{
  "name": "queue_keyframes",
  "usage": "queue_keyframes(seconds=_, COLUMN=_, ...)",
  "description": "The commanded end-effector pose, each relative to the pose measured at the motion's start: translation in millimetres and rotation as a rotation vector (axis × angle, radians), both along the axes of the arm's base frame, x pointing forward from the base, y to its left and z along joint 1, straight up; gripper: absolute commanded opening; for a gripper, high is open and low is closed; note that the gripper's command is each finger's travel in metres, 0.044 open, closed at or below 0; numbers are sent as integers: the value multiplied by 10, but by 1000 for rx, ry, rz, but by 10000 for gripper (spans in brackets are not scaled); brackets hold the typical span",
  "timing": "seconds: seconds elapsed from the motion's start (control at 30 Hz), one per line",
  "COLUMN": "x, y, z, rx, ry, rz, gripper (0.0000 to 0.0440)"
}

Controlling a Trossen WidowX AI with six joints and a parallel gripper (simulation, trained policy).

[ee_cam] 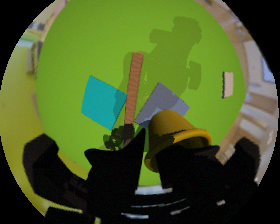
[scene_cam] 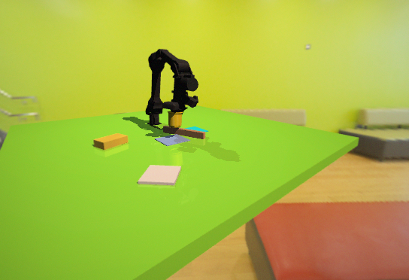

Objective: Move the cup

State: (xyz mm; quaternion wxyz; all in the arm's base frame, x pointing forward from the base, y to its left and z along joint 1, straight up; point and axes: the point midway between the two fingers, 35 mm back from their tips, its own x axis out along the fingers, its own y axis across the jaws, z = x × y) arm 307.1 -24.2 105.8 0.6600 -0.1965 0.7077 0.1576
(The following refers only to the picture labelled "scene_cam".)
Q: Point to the orange rectangular block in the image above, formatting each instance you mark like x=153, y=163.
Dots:
x=110, y=141

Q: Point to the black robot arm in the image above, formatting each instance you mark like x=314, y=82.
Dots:
x=183, y=80

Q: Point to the brown flat bar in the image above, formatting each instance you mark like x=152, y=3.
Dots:
x=185, y=132

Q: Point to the beige flat square tile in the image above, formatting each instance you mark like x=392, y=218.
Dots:
x=164, y=175

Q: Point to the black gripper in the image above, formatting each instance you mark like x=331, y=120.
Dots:
x=175, y=105

